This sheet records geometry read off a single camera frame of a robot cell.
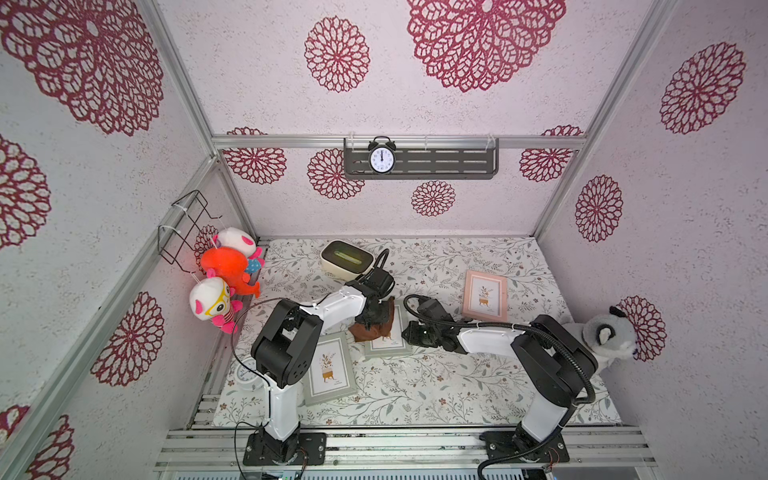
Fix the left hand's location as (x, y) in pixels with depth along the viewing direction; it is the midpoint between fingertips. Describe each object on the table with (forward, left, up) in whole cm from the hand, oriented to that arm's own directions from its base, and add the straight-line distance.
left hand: (379, 317), depth 95 cm
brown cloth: (-5, +6, +1) cm, 8 cm away
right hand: (-5, -7, -1) cm, 8 cm away
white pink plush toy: (+18, +43, +16) cm, 50 cm away
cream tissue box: (+22, +12, +3) cm, 25 cm away
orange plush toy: (+10, +45, +15) cm, 49 cm away
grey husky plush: (-14, -57, +17) cm, 61 cm away
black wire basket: (+5, +51, +30) cm, 59 cm away
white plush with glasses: (-4, +44, +18) cm, 48 cm away
